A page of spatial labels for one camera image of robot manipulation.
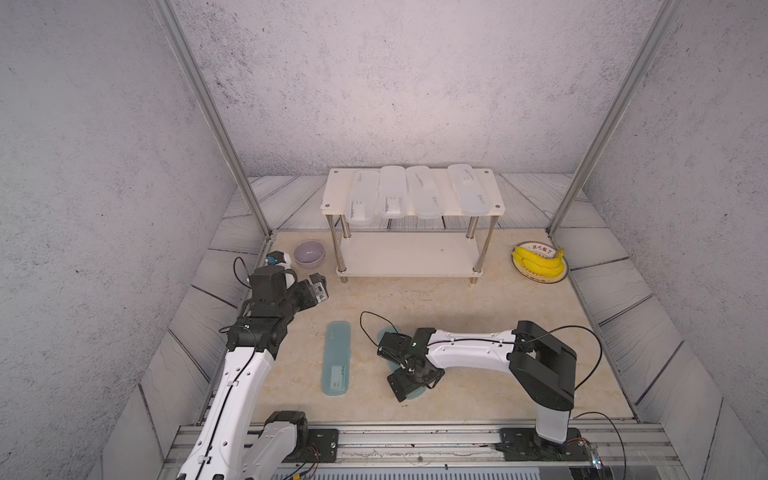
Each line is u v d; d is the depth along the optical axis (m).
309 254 1.11
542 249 1.14
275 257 0.66
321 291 0.68
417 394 0.80
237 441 0.40
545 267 1.03
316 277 0.68
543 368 0.46
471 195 0.83
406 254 1.05
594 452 0.71
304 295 0.67
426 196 0.81
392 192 0.83
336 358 0.89
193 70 0.79
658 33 0.73
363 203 0.79
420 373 0.65
